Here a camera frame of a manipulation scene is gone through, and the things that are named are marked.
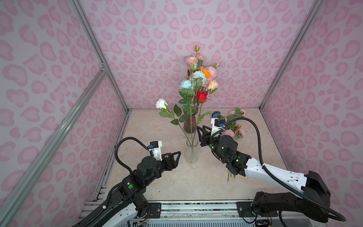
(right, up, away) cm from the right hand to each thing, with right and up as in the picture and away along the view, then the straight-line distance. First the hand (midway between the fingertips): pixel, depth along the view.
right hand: (199, 126), depth 70 cm
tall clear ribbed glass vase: (-3, -18, +15) cm, 23 cm away
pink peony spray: (+29, -6, +31) cm, 43 cm away
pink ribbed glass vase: (-4, 0, +33) cm, 33 cm away
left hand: (-11, -13, -1) cm, 17 cm away
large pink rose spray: (+34, +9, +40) cm, 53 cm away
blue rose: (+16, +8, +40) cm, 44 cm away
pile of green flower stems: (+22, -31, +13) cm, 40 cm away
